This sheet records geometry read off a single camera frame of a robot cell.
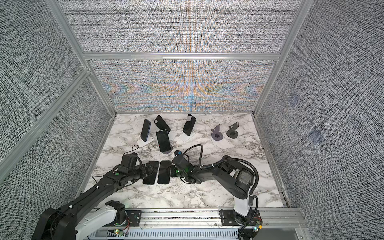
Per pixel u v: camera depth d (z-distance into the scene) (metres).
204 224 0.73
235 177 0.49
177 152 0.83
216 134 1.03
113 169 0.66
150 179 0.84
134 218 0.73
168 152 0.96
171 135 1.04
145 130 0.95
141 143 1.00
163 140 0.89
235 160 0.49
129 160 0.67
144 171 0.76
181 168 0.70
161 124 0.98
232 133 1.06
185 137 1.02
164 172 0.88
